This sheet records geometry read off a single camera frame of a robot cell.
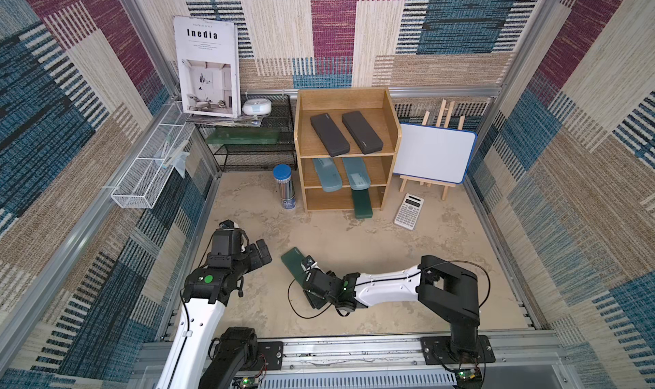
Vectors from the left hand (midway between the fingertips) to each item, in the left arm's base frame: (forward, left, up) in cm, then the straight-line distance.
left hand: (253, 251), depth 76 cm
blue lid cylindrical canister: (+30, -6, +2) cm, 30 cm away
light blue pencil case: (+30, -22, +1) cm, 37 cm away
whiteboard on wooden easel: (+38, -63, +2) cm, 73 cm away
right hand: (-5, -16, -17) cm, 24 cm away
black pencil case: (+33, -23, +16) cm, 43 cm away
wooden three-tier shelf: (+32, -29, +15) cm, 46 cm away
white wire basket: (+26, +43, +2) cm, 50 cm away
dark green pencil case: (+5, -9, -17) cm, 20 cm away
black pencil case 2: (+29, -34, +18) cm, 48 cm away
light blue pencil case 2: (+30, -33, +2) cm, 44 cm away
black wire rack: (+54, +7, -11) cm, 55 cm away
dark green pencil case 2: (+27, -36, -14) cm, 47 cm away
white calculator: (+25, -55, -16) cm, 62 cm away
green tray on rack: (+40, +8, +11) cm, 43 cm away
